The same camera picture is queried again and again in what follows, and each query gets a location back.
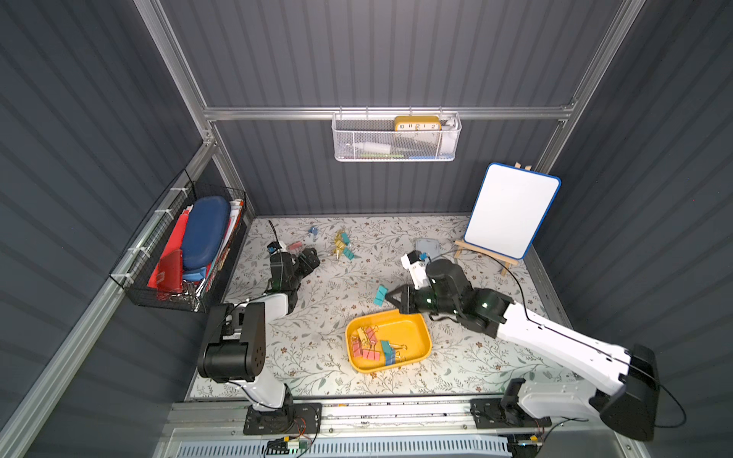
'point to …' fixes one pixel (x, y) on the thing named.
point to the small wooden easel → (487, 253)
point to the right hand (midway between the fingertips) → (390, 293)
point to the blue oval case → (204, 231)
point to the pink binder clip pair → (364, 343)
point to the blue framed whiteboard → (510, 209)
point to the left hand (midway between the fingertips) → (310, 254)
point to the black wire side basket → (136, 270)
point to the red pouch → (170, 275)
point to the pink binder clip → (295, 245)
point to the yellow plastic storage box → (408, 329)
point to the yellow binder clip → (340, 245)
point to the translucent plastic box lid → (428, 245)
